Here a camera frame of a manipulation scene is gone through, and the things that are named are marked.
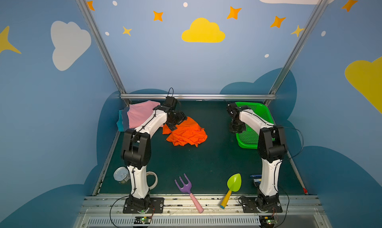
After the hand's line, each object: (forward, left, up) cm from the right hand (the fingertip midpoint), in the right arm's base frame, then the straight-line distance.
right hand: (237, 130), depth 98 cm
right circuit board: (-49, -10, -6) cm, 50 cm away
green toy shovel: (-32, +5, -6) cm, 33 cm away
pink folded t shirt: (+8, +69, +5) cm, 69 cm away
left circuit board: (-52, +52, -5) cm, 73 cm away
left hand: (0, +35, +7) cm, 36 cm away
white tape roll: (-35, +48, -3) cm, 59 cm away
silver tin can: (-33, +67, +1) cm, 74 cm away
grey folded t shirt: (+2, +76, +3) cm, 77 cm away
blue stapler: (-30, -7, -2) cm, 31 cm away
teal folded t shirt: (+3, +82, -1) cm, 82 cm away
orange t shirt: (-2, +33, -1) cm, 33 cm away
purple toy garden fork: (-36, +31, -6) cm, 48 cm away
